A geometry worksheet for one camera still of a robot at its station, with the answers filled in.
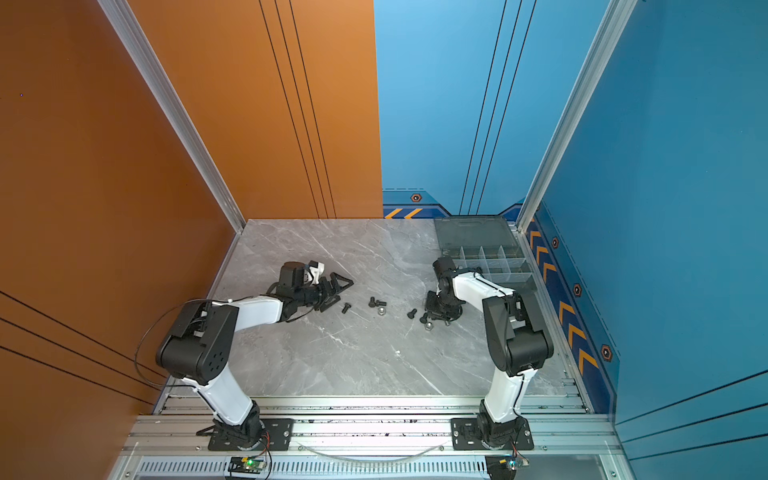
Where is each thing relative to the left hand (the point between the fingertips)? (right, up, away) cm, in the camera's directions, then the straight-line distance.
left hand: (348, 287), depth 93 cm
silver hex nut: (+10, -8, +3) cm, 13 cm away
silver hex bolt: (+25, -12, -1) cm, 28 cm away
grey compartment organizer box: (+48, +13, +13) cm, 52 cm away
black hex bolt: (-1, -7, +4) cm, 8 cm away
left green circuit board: (-21, -40, -22) cm, 50 cm away
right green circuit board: (+40, -40, -23) cm, 61 cm away
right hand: (+26, -9, +2) cm, 27 cm away
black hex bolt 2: (+20, -9, +1) cm, 22 cm away
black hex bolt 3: (+24, -10, +1) cm, 26 cm away
